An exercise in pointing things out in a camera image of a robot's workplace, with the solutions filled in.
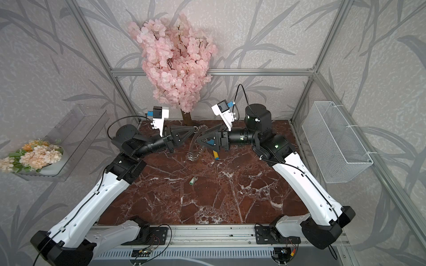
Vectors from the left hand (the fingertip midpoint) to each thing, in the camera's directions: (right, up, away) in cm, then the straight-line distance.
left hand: (193, 133), depth 55 cm
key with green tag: (-7, -26, +36) cm, 45 cm away
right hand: (+3, -1, -2) cm, 4 cm away
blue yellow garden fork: (+6, -14, +44) cm, 46 cm away
